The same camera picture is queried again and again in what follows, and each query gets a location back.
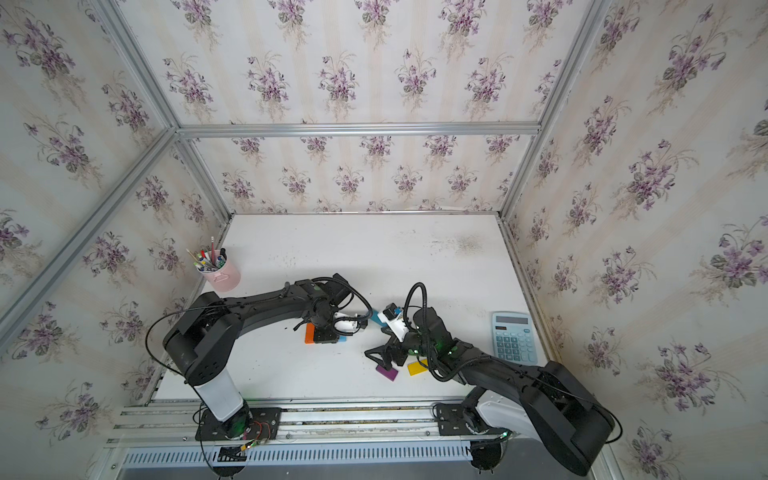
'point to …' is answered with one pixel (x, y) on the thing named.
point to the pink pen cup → (225, 279)
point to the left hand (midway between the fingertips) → (336, 333)
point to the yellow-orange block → (415, 368)
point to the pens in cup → (211, 260)
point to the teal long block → (374, 316)
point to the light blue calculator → (513, 337)
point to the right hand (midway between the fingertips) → (381, 342)
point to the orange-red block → (309, 336)
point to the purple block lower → (390, 374)
